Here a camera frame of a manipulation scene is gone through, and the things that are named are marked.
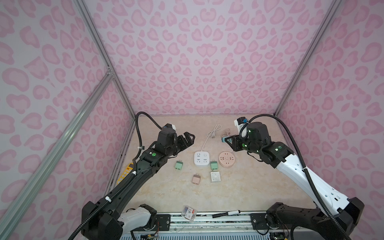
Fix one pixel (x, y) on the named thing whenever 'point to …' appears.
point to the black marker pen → (234, 212)
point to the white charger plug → (215, 177)
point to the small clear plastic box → (188, 213)
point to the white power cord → (212, 133)
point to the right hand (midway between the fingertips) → (227, 137)
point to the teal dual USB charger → (223, 139)
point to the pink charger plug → (196, 179)
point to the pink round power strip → (226, 159)
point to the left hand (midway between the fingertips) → (193, 140)
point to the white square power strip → (201, 158)
